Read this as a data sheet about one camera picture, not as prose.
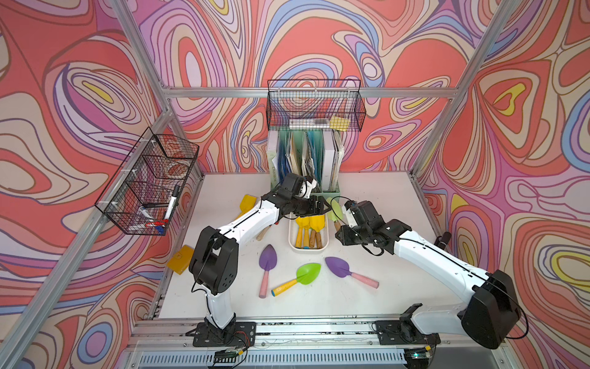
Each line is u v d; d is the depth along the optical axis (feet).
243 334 2.36
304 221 3.24
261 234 3.12
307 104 3.28
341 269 2.90
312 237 3.06
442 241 2.94
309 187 2.64
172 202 2.26
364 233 2.02
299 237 3.13
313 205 2.48
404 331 2.16
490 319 1.36
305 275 2.83
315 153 3.15
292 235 3.14
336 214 2.75
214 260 1.56
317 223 3.23
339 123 2.98
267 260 2.91
